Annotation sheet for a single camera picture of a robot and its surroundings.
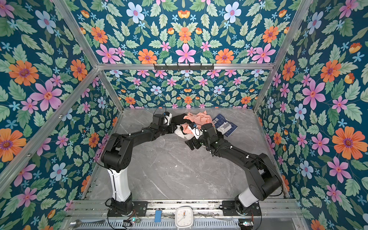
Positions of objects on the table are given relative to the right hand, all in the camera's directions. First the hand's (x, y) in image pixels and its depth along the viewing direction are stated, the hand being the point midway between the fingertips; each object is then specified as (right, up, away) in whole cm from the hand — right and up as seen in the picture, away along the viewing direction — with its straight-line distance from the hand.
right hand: (191, 135), depth 87 cm
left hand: (-9, +7, +10) cm, 15 cm away
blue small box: (-17, -41, -15) cm, 47 cm away
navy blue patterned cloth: (+24, +6, +20) cm, 31 cm away
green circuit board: (-32, -43, -15) cm, 56 cm away
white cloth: (-9, +1, +11) cm, 15 cm away
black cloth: (-10, +10, +14) cm, 20 cm away
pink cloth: (+4, +10, +11) cm, 16 cm away
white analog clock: (-3, -38, -18) cm, 43 cm away
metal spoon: (-56, -41, -18) cm, 72 cm away
